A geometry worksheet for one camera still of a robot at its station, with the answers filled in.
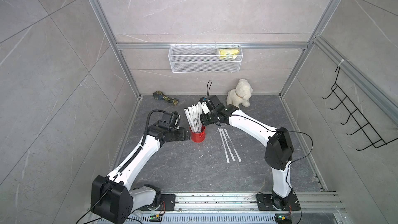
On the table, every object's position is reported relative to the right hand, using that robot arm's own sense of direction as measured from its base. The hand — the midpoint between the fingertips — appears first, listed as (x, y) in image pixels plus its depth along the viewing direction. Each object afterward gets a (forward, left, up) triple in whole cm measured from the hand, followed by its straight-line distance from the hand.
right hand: (201, 119), depth 87 cm
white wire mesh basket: (+38, -3, +15) cm, 41 cm away
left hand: (-9, +9, 0) cm, 13 cm away
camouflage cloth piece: (+31, +32, -11) cm, 46 cm away
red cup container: (-7, +2, -8) cm, 11 cm away
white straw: (-16, -21, -15) cm, 30 cm away
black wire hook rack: (-24, -67, +18) cm, 74 cm away
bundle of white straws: (+2, +5, +1) cm, 5 cm away
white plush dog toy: (+18, -26, 0) cm, 32 cm away
